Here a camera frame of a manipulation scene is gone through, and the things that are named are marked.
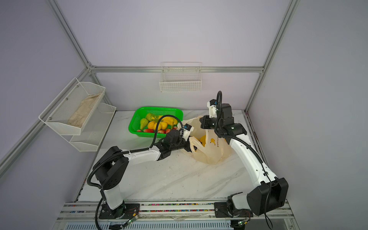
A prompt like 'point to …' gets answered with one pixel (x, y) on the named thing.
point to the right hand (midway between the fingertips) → (199, 118)
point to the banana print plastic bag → (205, 145)
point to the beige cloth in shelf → (77, 119)
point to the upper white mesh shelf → (71, 109)
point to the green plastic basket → (138, 113)
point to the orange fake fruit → (152, 125)
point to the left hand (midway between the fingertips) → (197, 140)
